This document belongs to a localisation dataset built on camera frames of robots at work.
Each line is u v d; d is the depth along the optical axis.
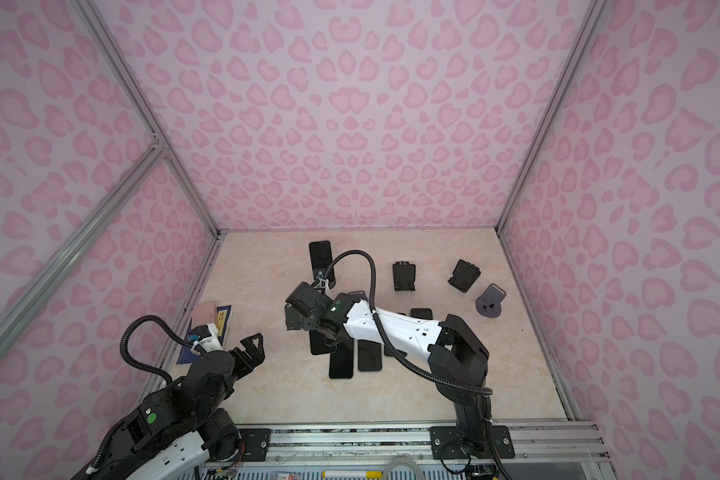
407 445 0.75
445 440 0.74
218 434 0.63
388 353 0.88
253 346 0.66
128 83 0.80
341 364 0.88
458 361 0.45
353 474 0.69
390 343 0.47
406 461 0.68
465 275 1.02
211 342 0.64
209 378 0.52
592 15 0.70
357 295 0.96
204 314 0.96
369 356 0.87
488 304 0.94
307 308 0.61
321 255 0.97
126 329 0.49
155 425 0.48
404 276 1.05
